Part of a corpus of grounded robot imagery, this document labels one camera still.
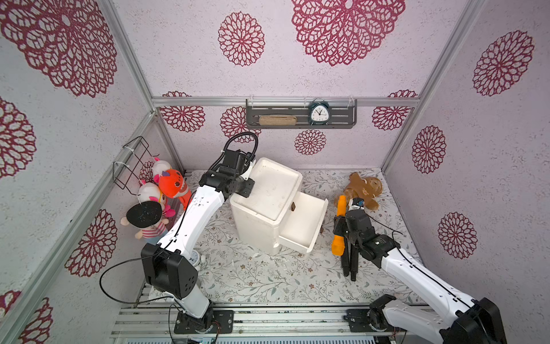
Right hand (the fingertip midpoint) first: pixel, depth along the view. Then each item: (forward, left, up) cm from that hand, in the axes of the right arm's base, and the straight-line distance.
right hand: (337, 217), depth 82 cm
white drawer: (+2, +13, -10) cm, 16 cm away
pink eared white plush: (+21, +76, +6) cm, 79 cm away
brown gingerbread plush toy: (+22, -20, -10) cm, 31 cm away
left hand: (+8, +36, +9) cm, 38 cm away
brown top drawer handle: (+2, +17, +4) cm, 18 cm away
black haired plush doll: (-6, +69, +7) cm, 70 cm away
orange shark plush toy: (+12, +68, +5) cm, 69 cm away
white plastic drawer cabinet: (-4, +23, +8) cm, 25 cm away
